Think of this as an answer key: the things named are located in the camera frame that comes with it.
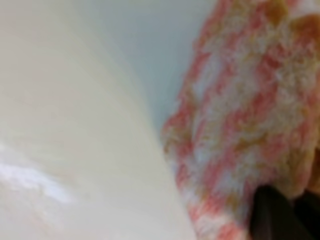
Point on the pink white striped rag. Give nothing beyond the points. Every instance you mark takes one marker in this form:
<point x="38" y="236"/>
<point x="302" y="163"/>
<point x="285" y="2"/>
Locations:
<point x="247" y="113"/>

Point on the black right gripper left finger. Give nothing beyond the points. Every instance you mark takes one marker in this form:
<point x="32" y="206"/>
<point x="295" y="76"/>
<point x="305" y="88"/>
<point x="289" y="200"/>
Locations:
<point x="273" y="217"/>

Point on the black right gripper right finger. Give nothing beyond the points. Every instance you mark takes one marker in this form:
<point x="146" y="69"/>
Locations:
<point x="307" y="209"/>

